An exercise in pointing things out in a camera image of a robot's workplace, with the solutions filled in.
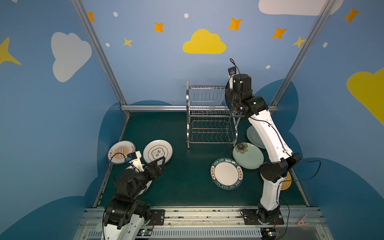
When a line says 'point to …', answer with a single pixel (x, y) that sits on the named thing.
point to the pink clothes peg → (301, 222)
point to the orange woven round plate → (286, 185)
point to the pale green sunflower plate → (248, 155)
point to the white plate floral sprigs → (147, 186)
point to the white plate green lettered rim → (226, 173)
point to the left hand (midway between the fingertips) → (163, 160)
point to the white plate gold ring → (156, 149)
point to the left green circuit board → (145, 232)
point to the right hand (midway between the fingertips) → (239, 84)
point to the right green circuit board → (268, 233)
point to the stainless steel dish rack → (209, 120)
